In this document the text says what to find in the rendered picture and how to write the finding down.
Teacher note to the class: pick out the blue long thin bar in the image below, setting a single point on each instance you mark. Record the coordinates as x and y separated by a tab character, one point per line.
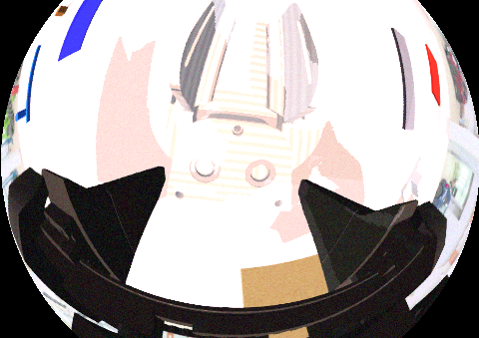
37	52

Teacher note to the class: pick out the red flat plate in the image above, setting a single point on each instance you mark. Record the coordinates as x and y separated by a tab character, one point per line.
434	75

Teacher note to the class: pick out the light grey flat bar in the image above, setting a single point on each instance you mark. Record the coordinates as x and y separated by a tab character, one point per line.
408	81

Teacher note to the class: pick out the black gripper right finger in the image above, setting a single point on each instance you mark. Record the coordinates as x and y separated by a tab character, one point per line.
346	233

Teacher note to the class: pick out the small blue block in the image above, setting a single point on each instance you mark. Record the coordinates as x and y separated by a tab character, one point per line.
21	114

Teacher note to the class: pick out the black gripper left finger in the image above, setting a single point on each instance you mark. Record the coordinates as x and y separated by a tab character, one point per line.
112	215

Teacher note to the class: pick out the blue rectangular plate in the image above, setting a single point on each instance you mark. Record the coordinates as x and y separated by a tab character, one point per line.
79	27

